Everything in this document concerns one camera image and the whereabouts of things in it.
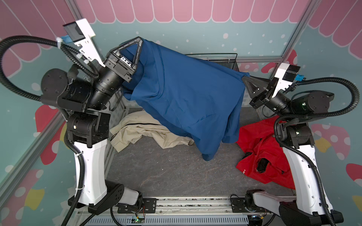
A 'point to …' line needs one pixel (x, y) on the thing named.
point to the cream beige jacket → (143, 127)
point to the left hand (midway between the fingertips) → (145, 44)
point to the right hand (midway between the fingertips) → (243, 78)
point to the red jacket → (267, 162)
